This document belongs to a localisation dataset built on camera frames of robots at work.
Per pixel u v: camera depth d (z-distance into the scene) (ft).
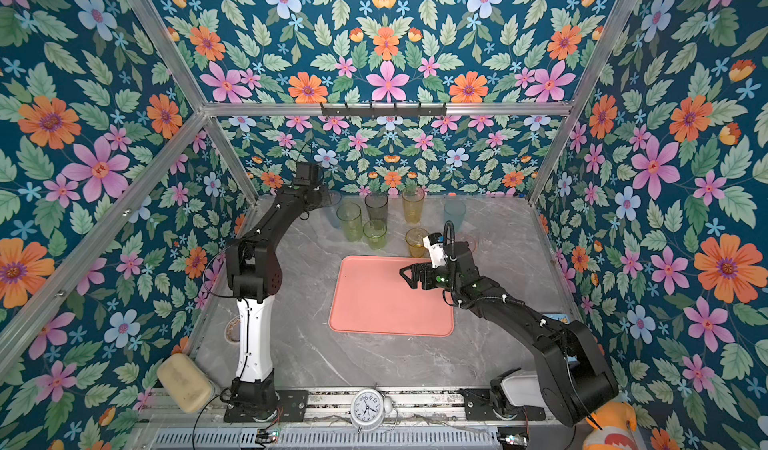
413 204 3.43
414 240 3.35
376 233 3.43
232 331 2.81
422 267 2.44
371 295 3.15
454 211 3.33
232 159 3.51
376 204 3.33
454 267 2.16
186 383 2.44
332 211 3.40
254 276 1.98
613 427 2.16
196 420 2.32
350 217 3.43
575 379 1.36
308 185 2.68
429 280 2.46
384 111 3.05
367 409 2.31
